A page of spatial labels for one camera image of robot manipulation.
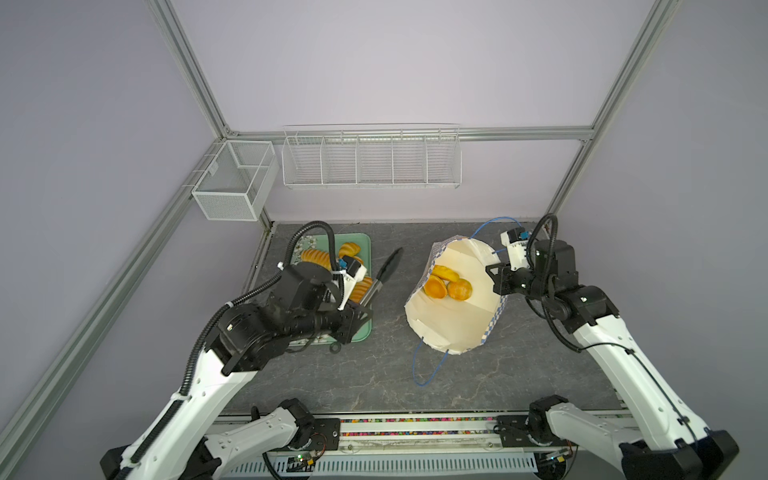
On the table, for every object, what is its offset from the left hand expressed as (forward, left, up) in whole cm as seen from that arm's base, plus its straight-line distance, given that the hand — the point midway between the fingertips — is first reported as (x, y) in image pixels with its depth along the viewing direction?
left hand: (365, 317), depth 60 cm
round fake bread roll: (+22, -20, -26) cm, 40 cm away
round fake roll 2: (+20, -28, -26) cm, 43 cm away
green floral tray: (+49, +20, -33) cm, 62 cm away
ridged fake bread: (+24, +4, -28) cm, 37 cm away
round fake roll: (+40, +8, -26) cm, 48 cm away
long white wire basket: (+60, -2, -2) cm, 60 cm away
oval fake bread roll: (+25, -24, -23) cm, 41 cm away
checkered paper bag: (+17, -25, -31) cm, 43 cm away
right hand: (+13, -31, -5) cm, 34 cm away
